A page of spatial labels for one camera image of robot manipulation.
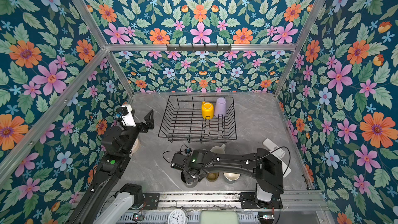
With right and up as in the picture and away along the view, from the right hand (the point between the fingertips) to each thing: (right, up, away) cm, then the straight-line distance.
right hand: (190, 177), depth 74 cm
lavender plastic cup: (+16, +33, +23) cm, 44 cm away
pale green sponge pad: (+13, -16, -4) cm, 22 cm away
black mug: (+1, -6, +4) cm, 7 cm away
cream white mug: (+14, +11, +8) cm, 20 cm away
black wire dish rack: (+1, +26, +30) cm, 40 cm away
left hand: (-20, +34, -7) cm, 40 cm away
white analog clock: (-5, -14, -6) cm, 16 cm away
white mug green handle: (+21, -3, +7) cm, 22 cm away
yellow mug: (+8, +32, +22) cm, 39 cm away
